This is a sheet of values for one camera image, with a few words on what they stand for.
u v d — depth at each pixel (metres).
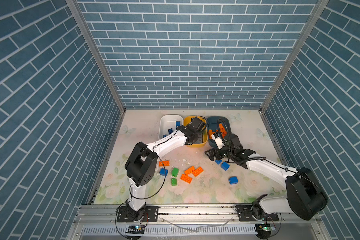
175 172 0.88
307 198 0.42
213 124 1.06
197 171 0.89
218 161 0.90
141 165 0.48
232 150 0.67
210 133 0.81
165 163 0.91
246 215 0.73
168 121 1.09
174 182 0.83
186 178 0.85
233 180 0.84
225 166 0.88
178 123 1.08
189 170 0.87
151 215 0.74
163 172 0.87
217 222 0.72
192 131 0.68
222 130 1.05
